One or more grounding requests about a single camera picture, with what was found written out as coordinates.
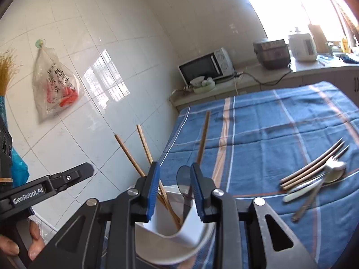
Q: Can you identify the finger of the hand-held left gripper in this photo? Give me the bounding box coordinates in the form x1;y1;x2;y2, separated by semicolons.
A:
50;162;95;193

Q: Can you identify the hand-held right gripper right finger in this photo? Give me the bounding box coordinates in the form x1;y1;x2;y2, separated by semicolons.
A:
190;163;319;269

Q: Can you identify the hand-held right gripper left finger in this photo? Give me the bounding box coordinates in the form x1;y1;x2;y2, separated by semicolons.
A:
28;162;161;269

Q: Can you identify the dark speckled metal spoon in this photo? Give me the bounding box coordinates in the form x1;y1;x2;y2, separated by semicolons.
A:
177;165;195;227

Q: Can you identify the white utensil holder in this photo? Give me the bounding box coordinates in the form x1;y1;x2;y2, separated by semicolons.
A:
127;184;209;247

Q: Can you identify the cream plastic spoon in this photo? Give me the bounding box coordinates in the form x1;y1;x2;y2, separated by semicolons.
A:
282;170;345;203

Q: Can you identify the ornate metal fork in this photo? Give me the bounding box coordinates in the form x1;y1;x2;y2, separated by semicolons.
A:
292;155;341;222

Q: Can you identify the engraved metal spoon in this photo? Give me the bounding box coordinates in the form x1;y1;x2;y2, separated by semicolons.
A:
286;161;347;192

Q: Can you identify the person's left hand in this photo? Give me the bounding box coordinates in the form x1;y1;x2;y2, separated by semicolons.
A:
0;221;46;262

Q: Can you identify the blue plastic bag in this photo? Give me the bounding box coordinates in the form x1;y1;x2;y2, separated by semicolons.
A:
10;148;30;188

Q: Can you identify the blue plaid tablecloth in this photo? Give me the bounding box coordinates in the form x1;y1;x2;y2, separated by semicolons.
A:
99;81;359;269

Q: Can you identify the clear printed plastic bag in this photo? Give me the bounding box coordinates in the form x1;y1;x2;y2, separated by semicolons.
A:
32;46;85;124

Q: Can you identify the yellow bristle broom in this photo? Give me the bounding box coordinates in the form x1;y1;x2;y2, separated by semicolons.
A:
0;49;23;124

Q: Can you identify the white microwave oven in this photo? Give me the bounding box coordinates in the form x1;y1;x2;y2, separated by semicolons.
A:
179;48;235;88

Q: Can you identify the white kitchen counter cabinet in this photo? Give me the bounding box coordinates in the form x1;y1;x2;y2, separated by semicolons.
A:
169;60;359;113

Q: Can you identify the dark rice cooker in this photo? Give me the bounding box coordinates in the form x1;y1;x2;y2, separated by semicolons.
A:
252;39;291;70

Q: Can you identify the white pressure cooker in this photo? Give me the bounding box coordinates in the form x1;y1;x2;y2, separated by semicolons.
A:
288;27;318;62

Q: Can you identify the wooden cutting board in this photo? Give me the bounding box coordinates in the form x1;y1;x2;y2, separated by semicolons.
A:
308;24;328;53

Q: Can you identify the bright window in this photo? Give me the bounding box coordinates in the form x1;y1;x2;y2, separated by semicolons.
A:
233;0;359;51

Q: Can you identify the black power cable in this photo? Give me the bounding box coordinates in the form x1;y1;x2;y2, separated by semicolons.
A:
241;63;293;86

